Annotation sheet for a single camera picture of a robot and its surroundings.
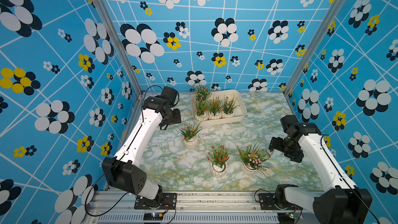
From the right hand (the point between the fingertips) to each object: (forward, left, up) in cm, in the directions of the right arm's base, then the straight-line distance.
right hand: (282, 152), depth 76 cm
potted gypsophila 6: (-4, +32, +2) cm, 32 cm away
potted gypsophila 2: (+25, +41, +3) cm, 48 cm away
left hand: (+14, +53, +10) cm, 56 cm away
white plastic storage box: (+35, +15, -11) cm, 39 cm away
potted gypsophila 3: (+27, +33, +1) cm, 42 cm away
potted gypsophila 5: (+10, +47, +2) cm, 48 cm away
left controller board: (-26, +63, -14) cm, 70 cm away
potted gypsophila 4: (+28, +24, +2) cm, 37 cm away
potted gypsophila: (+39, +41, +3) cm, 56 cm away
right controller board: (-25, +1, -13) cm, 29 cm away
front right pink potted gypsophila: (-4, +16, +3) cm, 17 cm away
